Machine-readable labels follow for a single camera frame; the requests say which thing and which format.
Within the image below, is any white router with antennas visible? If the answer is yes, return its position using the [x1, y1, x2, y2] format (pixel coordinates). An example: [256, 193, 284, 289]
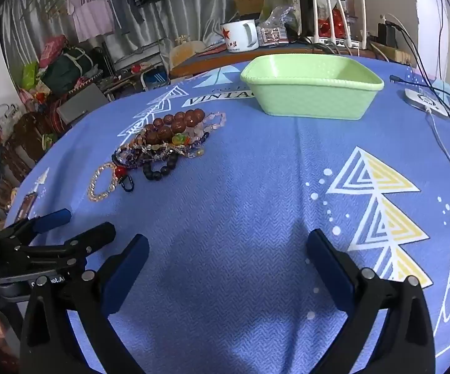
[311, 0, 370, 49]

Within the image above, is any red white snack packet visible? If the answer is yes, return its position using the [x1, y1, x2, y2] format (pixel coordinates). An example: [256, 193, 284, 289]
[259, 27, 290, 46]

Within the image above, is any grey flat panel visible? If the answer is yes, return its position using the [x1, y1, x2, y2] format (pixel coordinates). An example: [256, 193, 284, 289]
[56, 83, 111, 125]

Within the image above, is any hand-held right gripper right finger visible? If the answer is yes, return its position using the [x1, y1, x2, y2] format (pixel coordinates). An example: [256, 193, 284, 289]
[306, 228, 436, 374]

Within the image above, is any dark green duffel bag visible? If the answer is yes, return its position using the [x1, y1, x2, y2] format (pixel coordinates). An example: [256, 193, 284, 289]
[42, 47, 97, 94]

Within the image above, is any brown cardboard box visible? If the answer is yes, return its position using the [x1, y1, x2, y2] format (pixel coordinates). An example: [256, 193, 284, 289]
[373, 41, 413, 65]

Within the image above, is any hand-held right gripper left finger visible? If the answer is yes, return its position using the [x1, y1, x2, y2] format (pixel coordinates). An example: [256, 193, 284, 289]
[19, 234, 150, 374]

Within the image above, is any pink t-shirt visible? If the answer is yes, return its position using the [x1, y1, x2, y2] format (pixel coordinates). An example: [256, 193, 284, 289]
[66, 0, 116, 43]

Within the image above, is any white cable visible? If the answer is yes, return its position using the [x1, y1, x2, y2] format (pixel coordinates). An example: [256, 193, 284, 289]
[425, 107, 450, 193]

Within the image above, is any light blue case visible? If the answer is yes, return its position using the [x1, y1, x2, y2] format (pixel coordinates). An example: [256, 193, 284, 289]
[431, 80, 450, 106]

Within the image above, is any small cardboard box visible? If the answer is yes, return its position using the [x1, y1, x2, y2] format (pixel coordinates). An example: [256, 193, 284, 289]
[235, 0, 266, 14]

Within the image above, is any green plastic basin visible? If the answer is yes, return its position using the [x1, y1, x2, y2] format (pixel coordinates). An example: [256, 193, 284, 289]
[241, 55, 385, 121]

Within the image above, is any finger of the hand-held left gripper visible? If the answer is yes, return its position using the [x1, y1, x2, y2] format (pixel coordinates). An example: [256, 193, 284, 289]
[15, 222, 117, 270]
[0, 208, 72, 248]

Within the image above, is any clear crystal bracelet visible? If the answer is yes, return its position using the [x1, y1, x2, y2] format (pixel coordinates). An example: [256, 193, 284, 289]
[87, 161, 117, 203]

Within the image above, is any white charging puck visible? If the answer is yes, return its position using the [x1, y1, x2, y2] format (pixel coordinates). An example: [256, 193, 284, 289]
[404, 88, 449, 117]

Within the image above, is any pink bag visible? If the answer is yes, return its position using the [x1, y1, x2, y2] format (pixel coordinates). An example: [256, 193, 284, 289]
[40, 35, 68, 69]

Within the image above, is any small brown bead bracelet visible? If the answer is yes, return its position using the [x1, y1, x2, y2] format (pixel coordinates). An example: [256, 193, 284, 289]
[126, 130, 152, 152]

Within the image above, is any purple bead bracelet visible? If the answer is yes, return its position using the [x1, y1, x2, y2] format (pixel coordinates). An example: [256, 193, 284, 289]
[116, 146, 159, 170]

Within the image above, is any pale pink crystal bracelet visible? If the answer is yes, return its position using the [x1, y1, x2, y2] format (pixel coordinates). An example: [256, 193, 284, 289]
[193, 111, 227, 134]

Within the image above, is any clear plastic bag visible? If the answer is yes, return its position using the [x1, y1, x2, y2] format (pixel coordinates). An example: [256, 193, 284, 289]
[259, 0, 299, 34]

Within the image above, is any wooden desk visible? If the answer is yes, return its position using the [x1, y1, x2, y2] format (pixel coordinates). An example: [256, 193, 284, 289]
[168, 41, 389, 80]

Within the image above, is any blue printed tablecloth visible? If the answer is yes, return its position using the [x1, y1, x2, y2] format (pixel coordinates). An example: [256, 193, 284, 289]
[5, 55, 450, 374]

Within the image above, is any beige wooden board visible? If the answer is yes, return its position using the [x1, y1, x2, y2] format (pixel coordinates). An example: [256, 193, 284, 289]
[169, 41, 206, 67]

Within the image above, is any colourful bead bracelet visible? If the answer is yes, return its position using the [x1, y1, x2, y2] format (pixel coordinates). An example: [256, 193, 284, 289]
[170, 132, 210, 159]

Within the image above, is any black upright device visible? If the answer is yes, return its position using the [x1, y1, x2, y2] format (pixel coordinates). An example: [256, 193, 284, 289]
[289, 0, 316, 37]

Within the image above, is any grey curtain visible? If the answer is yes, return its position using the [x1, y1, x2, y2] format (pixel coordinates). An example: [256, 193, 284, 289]
[0, 0, 352, 86]

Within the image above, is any white enamel mug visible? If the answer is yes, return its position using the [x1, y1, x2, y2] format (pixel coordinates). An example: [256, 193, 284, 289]
[220, 19, 259, 53]

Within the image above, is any black power adapter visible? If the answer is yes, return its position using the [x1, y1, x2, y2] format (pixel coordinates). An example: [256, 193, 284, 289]
[378, 22, 399, 47]

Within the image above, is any green plastic bag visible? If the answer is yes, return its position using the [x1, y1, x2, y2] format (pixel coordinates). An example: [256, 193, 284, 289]
[22, 61, 41, 90]

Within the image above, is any clear jar with red contents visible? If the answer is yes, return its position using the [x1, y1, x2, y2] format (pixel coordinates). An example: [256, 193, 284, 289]
[318, 0, 356, 40]

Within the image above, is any black bead bracelet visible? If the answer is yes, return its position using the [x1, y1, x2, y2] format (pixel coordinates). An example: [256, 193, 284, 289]
[143, 151, 180, 182]

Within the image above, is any black carabiner red bead keychain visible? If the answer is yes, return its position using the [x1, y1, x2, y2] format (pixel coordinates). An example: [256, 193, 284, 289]
[114, 165, 135, 193]

